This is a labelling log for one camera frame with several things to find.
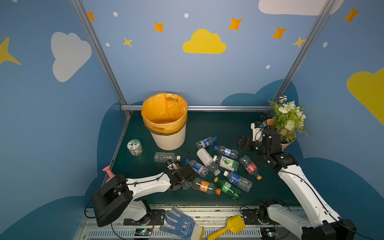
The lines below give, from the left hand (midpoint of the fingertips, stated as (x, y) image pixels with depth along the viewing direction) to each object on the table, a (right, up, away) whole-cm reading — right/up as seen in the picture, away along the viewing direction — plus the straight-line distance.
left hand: (188, 176), depth 86 cm
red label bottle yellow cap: (+38, +6, +2) cm, 38 cm away
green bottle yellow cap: (+22, -4, -8) cm, 24 cm away
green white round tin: (-33, +17, +4) cm, 37 cm away
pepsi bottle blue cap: (+14, +19, +12) cm, 27 cm away
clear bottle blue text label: (+25, +14, +8) cm, 29 cm away
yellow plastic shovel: (+24, -19, -13) cm, 33 cm away
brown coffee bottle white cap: (+14, +6, +4) cm, 16 cm away
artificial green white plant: (+54, +34, -8) cm, 64 cm away
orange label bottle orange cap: (+10, -3, -6) cm, 12 cm away
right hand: (+31, +24, -8) cm, 40 cm away
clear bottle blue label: (+8, +3, +1) cm, 9 cm away
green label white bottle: (+24, +7, +4) cm, 25 cm away
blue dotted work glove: (-1, -20, -15) cm, 25 cm away
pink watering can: (-41, +3, -7) cm, 42 cm away
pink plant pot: (+56, +18, -2) cm, 59 cm away
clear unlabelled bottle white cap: (-15, +10, +6) cm, 19 cm away
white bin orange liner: (-17, +38, +17) cm, 45 cm away
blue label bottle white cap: (+31, -1, -6) cm, 31 cm away
